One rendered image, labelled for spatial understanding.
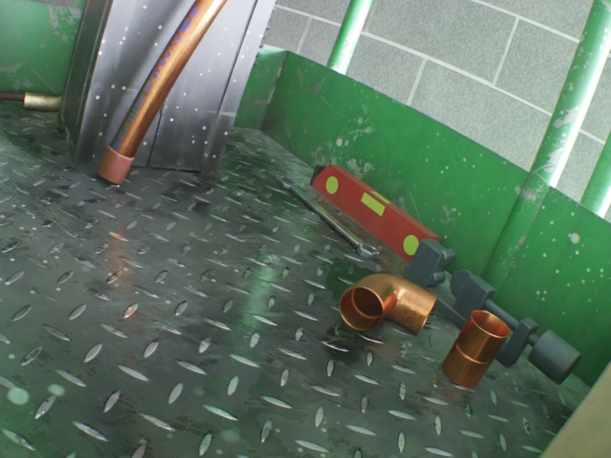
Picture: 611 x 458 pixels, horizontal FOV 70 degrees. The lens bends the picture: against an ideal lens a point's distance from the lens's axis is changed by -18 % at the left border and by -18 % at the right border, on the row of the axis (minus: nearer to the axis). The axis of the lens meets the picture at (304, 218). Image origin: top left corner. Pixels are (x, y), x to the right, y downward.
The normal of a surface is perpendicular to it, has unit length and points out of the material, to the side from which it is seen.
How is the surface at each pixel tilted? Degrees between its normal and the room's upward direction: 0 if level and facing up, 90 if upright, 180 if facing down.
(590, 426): 90
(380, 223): 90
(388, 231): 90
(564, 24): 90
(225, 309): 0
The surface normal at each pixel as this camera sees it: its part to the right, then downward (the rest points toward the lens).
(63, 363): 0.33, -0.88
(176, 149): 0.54, 0.48
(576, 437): -0.76, -0.01
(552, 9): -0.59, 0.11
